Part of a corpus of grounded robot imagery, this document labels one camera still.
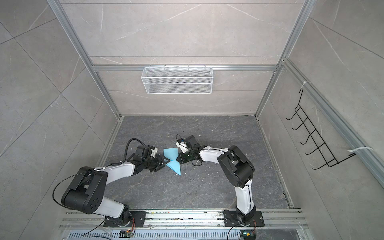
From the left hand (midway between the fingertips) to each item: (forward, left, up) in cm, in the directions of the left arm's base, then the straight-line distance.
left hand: (168, 159), depth 90 cm
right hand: (+2, -6, -3) cm, 6 cm away
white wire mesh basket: (+47, -6, +25) cm, 53 cm away
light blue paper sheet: (+5, -2, -3) cm, 6 cm away
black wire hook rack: (-4, -72, +28) cm, 77 cm away
